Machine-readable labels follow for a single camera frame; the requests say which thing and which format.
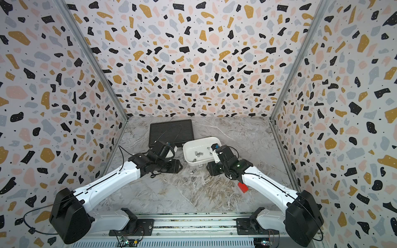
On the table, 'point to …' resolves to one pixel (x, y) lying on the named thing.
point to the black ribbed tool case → (176, 133)
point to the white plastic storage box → (198, 152)
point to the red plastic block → (243, 187)
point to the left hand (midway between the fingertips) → (181, 166)
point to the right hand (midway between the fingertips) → (209, 166)
